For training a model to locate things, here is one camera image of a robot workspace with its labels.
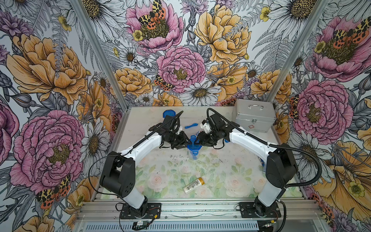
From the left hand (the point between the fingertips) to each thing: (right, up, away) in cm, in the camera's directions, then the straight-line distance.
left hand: (189, 148), depth 83 cm
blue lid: (-14, +21, +17) cm, 30 cm away
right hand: (+4, +1, 0) cm, 5 cm away
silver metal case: (+43, +19, +16) cm, 50 cm away
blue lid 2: (+2, 0, +4) cm, 4 cm away
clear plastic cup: (+2, -5, +2) cm, 6 cm away
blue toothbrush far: (+3, +12, +27) cm, 29 cm away
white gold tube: (0, -21, -3) cm, 21 cm away
